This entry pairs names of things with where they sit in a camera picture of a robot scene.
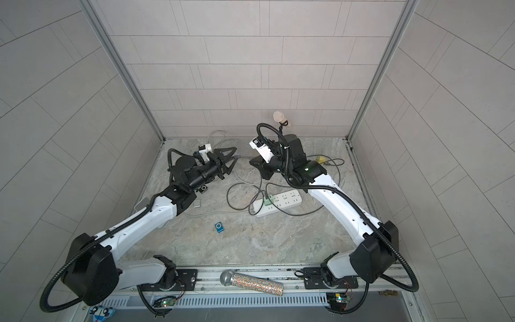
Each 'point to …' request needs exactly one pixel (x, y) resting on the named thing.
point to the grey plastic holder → (142, 204)
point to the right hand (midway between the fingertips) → (252, 162)
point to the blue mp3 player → (219, 227)
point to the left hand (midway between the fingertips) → (242, 153)
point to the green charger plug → (267, 201)
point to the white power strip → (279, 203)
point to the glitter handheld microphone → (229, 278)
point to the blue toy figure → (100, 314)
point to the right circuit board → (337, 300)
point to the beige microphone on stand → (278, 117)
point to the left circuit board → (168, 302)
